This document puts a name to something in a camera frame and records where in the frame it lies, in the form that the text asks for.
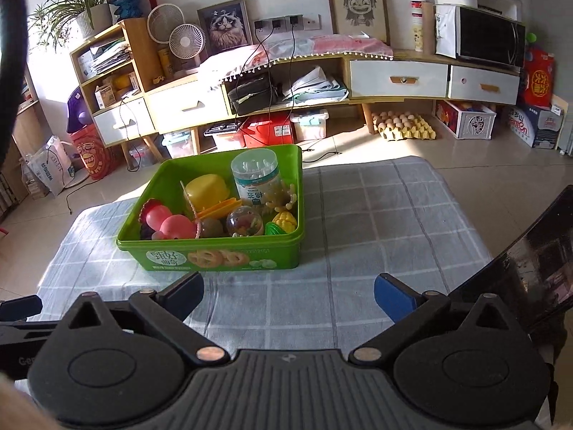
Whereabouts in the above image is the white round fan rear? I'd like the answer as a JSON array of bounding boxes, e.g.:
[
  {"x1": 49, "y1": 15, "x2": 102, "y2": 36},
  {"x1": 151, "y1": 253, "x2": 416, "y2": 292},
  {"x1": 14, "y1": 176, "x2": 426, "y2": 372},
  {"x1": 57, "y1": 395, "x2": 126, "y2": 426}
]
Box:
[{"x1": 146, "y1": 3, "x2": 184, "y2": 45}]

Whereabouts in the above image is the white red cardboard box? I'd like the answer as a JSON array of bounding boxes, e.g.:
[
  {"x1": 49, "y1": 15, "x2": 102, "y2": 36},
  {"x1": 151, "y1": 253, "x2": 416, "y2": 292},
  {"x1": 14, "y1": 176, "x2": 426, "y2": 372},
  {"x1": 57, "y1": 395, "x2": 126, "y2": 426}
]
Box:
[{"x1": 435, "y1": 100, "x2": 496, "y2": 140}]

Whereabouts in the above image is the purple toy grape bunch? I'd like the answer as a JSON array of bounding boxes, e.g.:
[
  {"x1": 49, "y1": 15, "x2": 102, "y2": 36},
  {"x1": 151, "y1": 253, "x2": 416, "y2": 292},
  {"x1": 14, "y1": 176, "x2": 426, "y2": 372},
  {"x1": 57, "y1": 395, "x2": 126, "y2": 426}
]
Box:
[{"x1": 140, "y1": 224, "x2": 155, "y2": 240}]

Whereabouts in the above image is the pink white table runner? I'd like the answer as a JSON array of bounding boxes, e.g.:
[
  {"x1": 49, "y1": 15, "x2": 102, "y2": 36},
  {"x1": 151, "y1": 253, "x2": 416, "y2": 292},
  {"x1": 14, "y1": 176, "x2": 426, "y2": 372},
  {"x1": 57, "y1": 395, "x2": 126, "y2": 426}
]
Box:
[{"x1": 198, "y1": 34, "x2": 394, "y2": 86}]

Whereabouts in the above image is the framed cat picture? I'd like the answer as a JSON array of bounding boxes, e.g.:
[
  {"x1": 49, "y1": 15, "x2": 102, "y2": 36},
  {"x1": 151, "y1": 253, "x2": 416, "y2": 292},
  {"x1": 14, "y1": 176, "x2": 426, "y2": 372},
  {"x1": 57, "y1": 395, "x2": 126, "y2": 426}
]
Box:
[{"x1": 197, "y1": 0, "x2": 252, "y2": 56}]

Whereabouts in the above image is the egg tray with eggs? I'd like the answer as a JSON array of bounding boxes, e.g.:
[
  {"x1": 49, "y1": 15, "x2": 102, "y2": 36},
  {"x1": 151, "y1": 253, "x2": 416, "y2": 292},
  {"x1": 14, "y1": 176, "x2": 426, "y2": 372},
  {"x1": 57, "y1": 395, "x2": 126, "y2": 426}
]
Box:
[{"x1": 371, "y1": 111, "x2": 437, "y2": 141}]

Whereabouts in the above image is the purple plush toy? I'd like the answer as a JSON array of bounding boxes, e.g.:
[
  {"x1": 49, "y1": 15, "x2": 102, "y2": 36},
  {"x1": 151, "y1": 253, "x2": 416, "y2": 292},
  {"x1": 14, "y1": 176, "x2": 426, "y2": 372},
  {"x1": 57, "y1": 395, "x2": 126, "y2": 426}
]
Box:
[{"x1": 66, "y1": 87, "x2": 93, "y2": 135}]

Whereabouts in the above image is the small white desk fan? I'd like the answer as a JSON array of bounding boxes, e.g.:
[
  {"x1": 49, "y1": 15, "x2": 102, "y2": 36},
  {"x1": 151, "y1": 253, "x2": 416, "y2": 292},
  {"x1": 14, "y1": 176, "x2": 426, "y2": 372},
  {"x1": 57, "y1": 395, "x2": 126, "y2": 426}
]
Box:
[{"x1": 169, "y1": 23, "x2": 206, "y2": 70}]

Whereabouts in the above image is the beige toy octopus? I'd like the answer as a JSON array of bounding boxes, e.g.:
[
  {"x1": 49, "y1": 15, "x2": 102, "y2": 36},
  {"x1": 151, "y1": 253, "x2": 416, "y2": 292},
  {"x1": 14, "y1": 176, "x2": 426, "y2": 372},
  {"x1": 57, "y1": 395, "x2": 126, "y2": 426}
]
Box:
[{"x1": 262, "y1": 181, "x2": 298, "y2": 214}]

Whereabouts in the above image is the white paper shopping bag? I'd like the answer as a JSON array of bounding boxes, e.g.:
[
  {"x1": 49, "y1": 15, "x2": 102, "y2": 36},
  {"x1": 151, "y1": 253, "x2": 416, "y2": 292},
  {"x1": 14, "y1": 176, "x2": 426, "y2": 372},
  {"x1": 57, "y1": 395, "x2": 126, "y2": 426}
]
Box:
[{"x1": 25, "y1": 136, "x2": 75, "y2": 196}]

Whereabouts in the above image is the orange yellow toy plate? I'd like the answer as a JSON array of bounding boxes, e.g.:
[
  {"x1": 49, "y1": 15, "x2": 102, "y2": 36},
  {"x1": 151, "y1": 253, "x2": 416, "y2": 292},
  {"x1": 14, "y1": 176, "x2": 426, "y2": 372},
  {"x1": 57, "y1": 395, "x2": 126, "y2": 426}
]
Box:
[{"x1": 196, "y1": 198, "x2": 243, "y2": 220}]

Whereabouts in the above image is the cotton swab jar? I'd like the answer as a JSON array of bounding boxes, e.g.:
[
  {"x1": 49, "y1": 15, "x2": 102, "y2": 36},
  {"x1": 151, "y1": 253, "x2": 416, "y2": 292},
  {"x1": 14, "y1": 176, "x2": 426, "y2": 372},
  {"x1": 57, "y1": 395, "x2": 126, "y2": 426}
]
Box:
[{"x1": 230, "y1": 148, "x2": 280, "y2": 206}]

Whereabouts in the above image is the yellow plastic bowl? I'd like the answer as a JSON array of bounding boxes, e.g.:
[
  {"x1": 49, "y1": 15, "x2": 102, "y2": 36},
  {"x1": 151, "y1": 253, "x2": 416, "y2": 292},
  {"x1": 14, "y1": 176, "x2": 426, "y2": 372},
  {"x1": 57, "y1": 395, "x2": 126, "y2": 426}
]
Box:
[{"x1": 184, "y1": 174, "x2": 230, "y2": 212}]

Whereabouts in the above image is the black bag in cabinet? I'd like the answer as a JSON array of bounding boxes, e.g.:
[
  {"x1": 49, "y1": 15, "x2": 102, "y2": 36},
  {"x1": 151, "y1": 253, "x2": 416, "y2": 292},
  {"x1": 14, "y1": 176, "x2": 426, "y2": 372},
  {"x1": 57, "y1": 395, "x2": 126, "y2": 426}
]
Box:
[{"x1": 227, "y1": 74, "x2": 278, "y2": 115}]

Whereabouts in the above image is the framed cartoon girl drawing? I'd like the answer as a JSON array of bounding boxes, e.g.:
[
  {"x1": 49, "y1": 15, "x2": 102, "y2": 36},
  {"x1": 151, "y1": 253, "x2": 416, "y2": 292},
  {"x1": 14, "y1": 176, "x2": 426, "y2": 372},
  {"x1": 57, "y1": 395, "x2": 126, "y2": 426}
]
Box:
[{"x1": 328, "y1": 0, "x2": 390, "y2": 45}]

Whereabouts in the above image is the wooden shelf unit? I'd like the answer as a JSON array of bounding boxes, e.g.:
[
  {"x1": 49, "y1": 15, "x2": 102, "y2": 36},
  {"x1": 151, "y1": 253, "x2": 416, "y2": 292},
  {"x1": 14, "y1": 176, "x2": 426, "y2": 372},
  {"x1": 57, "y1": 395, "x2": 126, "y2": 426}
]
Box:
[{"x1": 70, "y1": 18, "x2": 163, "y2": 169}]

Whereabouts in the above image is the yellow green toy corn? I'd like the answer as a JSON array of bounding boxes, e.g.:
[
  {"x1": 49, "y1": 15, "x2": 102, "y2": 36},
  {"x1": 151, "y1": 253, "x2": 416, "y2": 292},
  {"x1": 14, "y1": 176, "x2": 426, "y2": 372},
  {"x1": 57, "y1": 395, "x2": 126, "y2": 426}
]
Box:
[{"x1": 265, "y1": 211, "x2": 298, "y2": 235}]

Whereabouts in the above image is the black microwave oven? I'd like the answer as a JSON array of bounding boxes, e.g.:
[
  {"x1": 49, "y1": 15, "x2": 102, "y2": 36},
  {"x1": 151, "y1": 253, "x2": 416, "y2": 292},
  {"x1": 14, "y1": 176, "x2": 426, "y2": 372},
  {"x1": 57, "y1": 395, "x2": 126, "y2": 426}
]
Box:
[{"x1": 435, "y1": 4, "x2": 525, "y2": 70}]

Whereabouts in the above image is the brown toy kiwi ball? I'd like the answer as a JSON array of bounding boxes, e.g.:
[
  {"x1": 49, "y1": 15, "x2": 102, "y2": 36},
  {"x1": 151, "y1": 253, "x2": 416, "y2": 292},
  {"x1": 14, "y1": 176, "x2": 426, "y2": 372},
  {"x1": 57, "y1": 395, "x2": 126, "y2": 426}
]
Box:
[{"x1": 200, "y1": 218, "x2": 225, "y2": 238}]

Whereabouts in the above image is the pink rubber pig toy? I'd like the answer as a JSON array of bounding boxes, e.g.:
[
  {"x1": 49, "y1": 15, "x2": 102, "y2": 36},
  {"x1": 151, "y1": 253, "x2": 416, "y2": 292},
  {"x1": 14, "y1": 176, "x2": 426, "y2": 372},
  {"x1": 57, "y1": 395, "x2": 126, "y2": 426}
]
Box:
[{"x1": 139, "y1": 199, "x2": 201, "y2": 240}]

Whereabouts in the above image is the red storage box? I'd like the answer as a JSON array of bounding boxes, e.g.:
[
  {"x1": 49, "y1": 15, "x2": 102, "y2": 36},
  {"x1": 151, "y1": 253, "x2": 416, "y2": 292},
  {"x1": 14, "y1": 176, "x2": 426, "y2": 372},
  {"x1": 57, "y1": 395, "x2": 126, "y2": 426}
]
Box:
[{"x1": 240, "y1": 112, "x2": 295, "y2": 149}]

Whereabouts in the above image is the grey checked table cloth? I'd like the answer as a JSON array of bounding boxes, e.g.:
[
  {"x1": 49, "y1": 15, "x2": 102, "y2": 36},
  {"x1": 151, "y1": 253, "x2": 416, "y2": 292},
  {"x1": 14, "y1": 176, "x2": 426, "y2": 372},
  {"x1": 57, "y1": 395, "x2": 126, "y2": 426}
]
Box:
[{"x1": 13, "y1": 155, "x2": 560, "y2": 413}]

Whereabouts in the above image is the red gift bag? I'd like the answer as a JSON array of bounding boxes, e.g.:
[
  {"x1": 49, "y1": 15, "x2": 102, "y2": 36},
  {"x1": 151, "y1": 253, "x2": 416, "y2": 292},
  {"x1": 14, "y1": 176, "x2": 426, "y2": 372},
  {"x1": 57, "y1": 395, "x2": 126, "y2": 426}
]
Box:
[{"x1": 520, "y1": 47, "x2": 555, "y2": 108}]

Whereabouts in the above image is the wall power outlet strip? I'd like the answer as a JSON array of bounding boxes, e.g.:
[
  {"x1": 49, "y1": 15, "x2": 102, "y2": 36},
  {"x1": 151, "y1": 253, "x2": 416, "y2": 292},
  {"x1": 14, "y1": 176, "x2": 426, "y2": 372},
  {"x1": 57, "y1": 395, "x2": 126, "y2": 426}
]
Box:
[{"x1": 254, "y1": 14, "x2": 322, "y2": 35}]

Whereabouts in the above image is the wooden tv cabinet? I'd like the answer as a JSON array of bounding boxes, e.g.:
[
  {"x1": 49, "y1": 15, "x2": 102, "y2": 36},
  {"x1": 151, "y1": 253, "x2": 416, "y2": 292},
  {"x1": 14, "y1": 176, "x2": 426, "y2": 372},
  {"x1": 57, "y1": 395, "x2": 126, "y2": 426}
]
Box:
[{"x1": 146, "y1": 51, "x2": 520, "y2": 134}]

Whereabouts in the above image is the potted green plant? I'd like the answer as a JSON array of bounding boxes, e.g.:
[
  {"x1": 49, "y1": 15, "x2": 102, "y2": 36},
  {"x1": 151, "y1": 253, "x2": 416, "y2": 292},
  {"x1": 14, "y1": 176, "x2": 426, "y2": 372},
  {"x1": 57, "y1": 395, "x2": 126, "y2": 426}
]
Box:
[{"x1": 28, "y1": 0, "x2": 108, "y2": 49}]

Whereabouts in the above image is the green plastic cookie box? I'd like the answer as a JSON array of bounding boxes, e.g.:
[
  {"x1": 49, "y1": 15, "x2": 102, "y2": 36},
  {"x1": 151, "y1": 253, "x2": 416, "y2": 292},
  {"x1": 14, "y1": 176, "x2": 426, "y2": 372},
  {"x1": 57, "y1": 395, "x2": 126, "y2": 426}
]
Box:
[{"x1": 116, "y1": 145, "x2": 305, "y2": 271}]

